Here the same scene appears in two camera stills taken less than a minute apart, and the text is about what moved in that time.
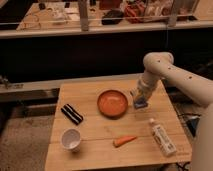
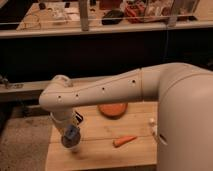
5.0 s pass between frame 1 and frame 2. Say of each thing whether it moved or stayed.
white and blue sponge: moved
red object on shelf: stayed
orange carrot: stayed
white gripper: moved
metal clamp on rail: stayed
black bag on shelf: stayed
